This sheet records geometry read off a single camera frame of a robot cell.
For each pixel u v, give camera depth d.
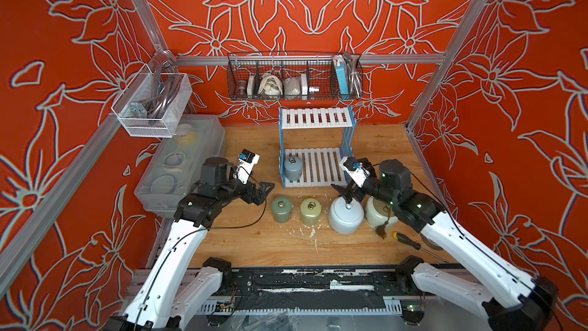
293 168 0.92
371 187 0.60
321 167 1.01
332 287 0.73
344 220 0.77
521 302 0.38
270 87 0.90
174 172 0.84
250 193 0.61
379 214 0.79
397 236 0.81
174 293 0.43
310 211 0.81
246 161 0.61
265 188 0.62
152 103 0.78
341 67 0.83
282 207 0.81
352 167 0.59
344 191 0.63
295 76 0.96
